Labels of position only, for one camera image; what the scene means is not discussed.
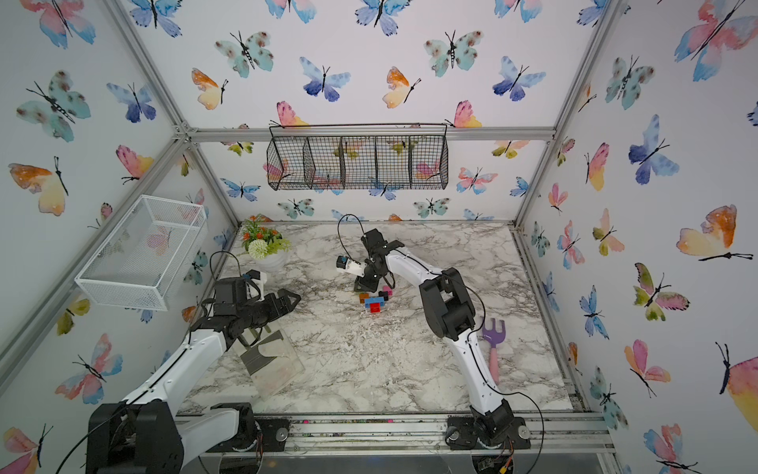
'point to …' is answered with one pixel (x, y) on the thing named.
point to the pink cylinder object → (494, 337)
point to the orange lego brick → (362, 297)
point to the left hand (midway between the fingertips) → (293, 299)
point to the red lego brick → (375, 307)
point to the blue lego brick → (374, 299)
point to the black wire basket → (357, 156)
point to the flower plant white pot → (265, 244)
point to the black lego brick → (384, 294)
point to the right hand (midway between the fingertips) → (360, 279)
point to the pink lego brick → (389, 289)
